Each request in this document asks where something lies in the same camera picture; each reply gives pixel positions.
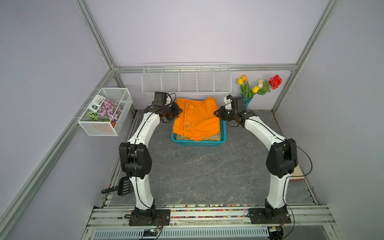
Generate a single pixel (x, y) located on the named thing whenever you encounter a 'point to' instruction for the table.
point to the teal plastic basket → (222, 137)
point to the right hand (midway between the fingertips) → (214, 111)
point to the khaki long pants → (216, 137)
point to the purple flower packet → (101, 108)
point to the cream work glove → (298, 172)
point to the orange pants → (198, 120)
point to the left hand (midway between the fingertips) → (183, 110)
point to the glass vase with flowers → (263, 87)
